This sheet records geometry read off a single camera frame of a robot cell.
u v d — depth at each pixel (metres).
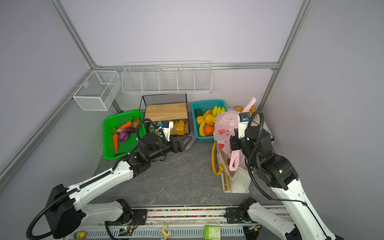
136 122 1.09
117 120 1.08
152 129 1.07
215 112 1.08
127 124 1.08
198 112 1.15
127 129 1.06
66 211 0.38
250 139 0.41
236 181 0.78
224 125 0.65
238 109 1.19
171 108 1.02
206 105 1.16
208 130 0.98
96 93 0.97
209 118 1.02
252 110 1.19
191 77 1.05
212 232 0.68
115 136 1.02
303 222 0.36
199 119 1.08
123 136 0.99
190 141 0.97
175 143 0.63
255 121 0.47
